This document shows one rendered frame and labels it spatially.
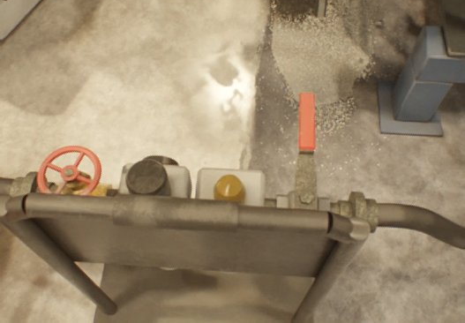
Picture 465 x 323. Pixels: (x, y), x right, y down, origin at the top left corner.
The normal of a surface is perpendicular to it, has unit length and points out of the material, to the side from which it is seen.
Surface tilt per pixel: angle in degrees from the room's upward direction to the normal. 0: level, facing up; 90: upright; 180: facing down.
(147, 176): 0
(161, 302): 0
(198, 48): 0
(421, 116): 90
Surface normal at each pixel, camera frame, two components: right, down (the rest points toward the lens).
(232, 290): 0.00, -0.47
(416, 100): -0.07, 0.88
